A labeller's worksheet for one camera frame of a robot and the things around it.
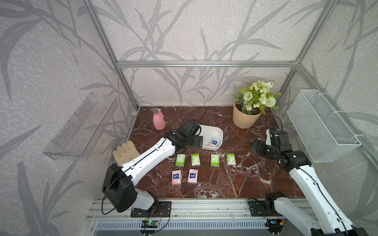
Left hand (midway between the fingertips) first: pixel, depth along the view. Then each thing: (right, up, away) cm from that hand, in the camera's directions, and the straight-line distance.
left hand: (196, 141), depth 81 cm
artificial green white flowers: (+36, +26, +5) cm, 45 cm away
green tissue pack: (+21, -12, +8) cm, 25 cm away
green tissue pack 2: (+11, -13, +8) cm, 19 cm away
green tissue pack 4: (-10, -13, +8) cm, 18 cm away
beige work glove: (-46, -10, +13) cm, 49 cm away
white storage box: (+8, +3, +24) cm, 25 cm away
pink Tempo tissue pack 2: (-2, -20, +2) cm, 20 cm away
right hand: (+32, -2, -3) cm, 33 cm away
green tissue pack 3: (-1, -13, +8) cm, 15 cm away
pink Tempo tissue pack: (-11, -21, +1) cm, 24 cm away
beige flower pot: (+30, +12, +16) cm, 36 cm away
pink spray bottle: (-27, +11, +21) cm, 36 cm away
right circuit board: (+39, -40, -9) cm, 57 cm away
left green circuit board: (-23, -39, -10) cm, 46 cm away
